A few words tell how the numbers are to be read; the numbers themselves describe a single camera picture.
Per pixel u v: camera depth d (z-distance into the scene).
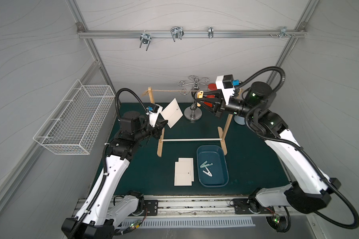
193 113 1.15
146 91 0.65
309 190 0.39
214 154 0.93
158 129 0.58
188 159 0.91
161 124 0.60
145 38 0.80
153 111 0.56
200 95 0.49
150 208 0.73
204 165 0.86
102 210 0.38
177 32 0.77
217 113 0.47
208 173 0.84
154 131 0.60
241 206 0.73
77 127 0.68
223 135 0.94
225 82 0.41
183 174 0.85
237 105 0.47
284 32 0.76
